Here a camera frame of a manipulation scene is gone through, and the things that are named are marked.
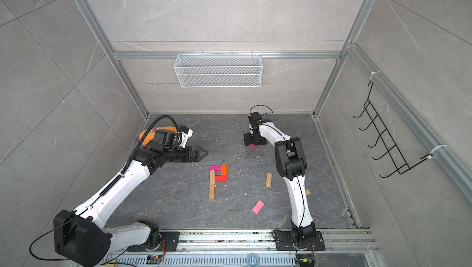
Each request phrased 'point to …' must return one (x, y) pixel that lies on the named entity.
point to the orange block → (223, 169)
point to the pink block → (258, 207)
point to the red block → (219, 178)
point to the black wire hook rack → (391, 147)
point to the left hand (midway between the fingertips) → (202, 150)
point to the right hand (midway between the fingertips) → (254, 142)
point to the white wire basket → (218, 71)
